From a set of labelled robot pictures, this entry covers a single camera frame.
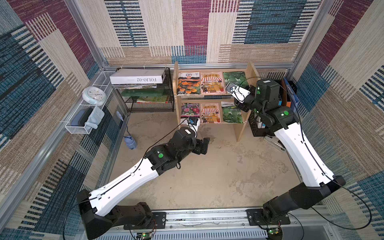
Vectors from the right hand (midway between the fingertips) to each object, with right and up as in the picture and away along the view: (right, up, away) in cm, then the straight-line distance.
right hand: (241, 87), depth 67 cm
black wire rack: (-51, +1, +35) cm, 62 cm away
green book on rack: (-44, +5, +33) cm, 55 cm away
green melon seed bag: (+2, -11, +22) cm, 24 cm away
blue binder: (+36, 0, +19) cm, 41 cm away
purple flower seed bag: (-23, -8, +25) cm, 35 cm away
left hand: (-18, -22, +1) cm, 28 cm away
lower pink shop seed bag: (-11, -10, +22) cm, 27 cm away
